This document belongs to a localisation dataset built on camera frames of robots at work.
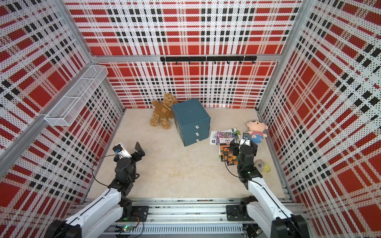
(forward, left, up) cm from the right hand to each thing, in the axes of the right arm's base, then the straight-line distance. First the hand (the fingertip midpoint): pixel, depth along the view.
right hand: (244, 139), depth 83 cm
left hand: (-3, +63, -1) cm, 63 cm away
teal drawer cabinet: (+9, +30, +6) cm, 32 cm away
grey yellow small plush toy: (-12, -10, -11) cm, 19 cm away
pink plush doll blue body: (+14, -13, -11) cm, 23 cm away
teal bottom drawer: (+8, +29, -13) cm, 33 cm away
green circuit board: (-40, +60, -14) cm, 74 cm away
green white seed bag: (+18, +2, -16) cm, 24 cm away
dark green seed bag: (+13, -1, -16) cm, 21 cm away
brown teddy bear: (+32, +54, -9) cm, 63 cm away
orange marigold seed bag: (+8, +8, -14) cm, 18 cm away
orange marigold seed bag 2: (-3, +9, -15) cm, 17 cm away
